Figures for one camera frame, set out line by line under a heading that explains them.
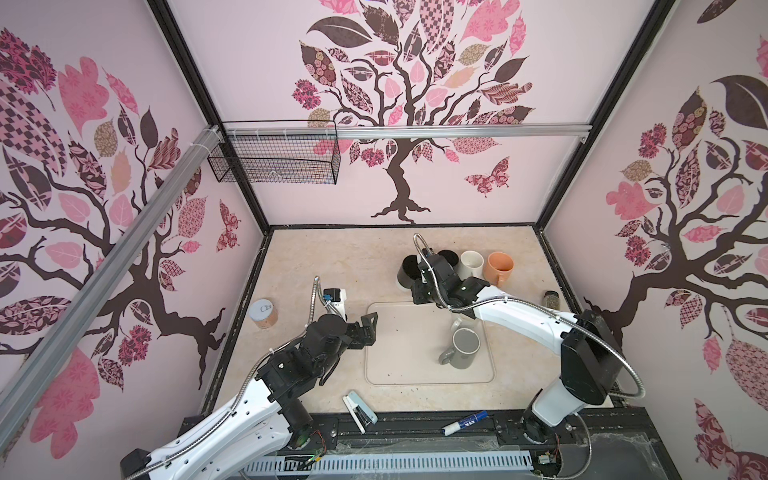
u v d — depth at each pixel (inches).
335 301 24.5
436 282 25.2
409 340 34.7
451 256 39.4
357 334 25.0
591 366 17.4
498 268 39.5
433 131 36.5
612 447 28.0
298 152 37.3
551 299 37.3
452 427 28.8
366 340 25.4
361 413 29.5
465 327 34.3
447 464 27.4
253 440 22.3
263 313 35.4
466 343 30.6
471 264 40.8
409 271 32.1
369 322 26.5
